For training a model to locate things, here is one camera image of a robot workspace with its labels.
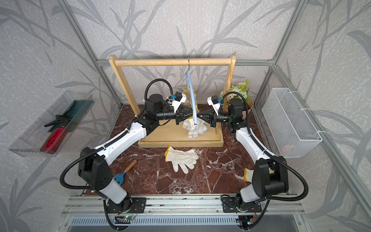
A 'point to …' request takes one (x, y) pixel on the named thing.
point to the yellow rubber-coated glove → (248, 175)
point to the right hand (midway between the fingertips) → (197, 115)
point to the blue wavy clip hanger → (188, 74)
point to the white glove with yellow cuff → (201, 127)
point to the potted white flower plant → (242, 88)
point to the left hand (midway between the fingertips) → (194, 113)
